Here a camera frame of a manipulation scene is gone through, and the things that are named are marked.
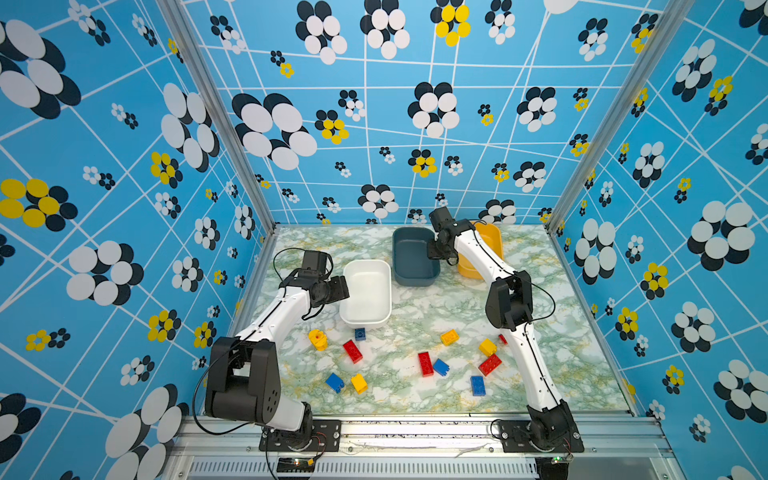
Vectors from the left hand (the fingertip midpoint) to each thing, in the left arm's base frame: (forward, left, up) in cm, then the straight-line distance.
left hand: (340, 289), depth 91 cm
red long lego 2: (-20, -26, -9) cm, 34 cm away
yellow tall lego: (-15, -45, -8) cm, 48 cm away
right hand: (+19, -32, -5) cm, 38 cm away
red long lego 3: (-20, -44, -9) cm, 49 cm away
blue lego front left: (-25, -1, -8) cm, 26 cm away
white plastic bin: (+8, -8, -8) cm, 14 cm away
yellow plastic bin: (+28, -55, -6) cm, 62 cm away
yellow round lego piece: (-13, +6, -8) cm, 16 cm away
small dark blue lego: (-11, -6, -9) cm, 15 cm away
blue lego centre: (-20, -30, -9) cm, 38 cm away
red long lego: (-17, -5, -6) cm, 19 cm away
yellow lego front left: (-25, -7, -8) cm, 27 cm away
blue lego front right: (-26, -40, -7) cm, 48 cm away
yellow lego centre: (-11, -34, -9) cm, 37 cm away
